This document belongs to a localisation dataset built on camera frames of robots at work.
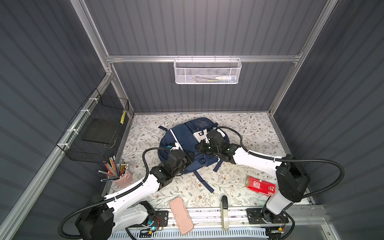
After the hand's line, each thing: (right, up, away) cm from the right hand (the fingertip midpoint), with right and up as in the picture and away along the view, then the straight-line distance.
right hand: (194, 147), depth 83 cm
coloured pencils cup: (-43, -13, -2) cm, 45 cm away
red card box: (+36, -22, 0) cm, 42 cm away
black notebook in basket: (-47, +10, -9) cm, 49 cm away
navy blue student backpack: (-5, +6, +9) cm, 12 cm away
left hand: (-1, -3, -3) cm, 4 cm away
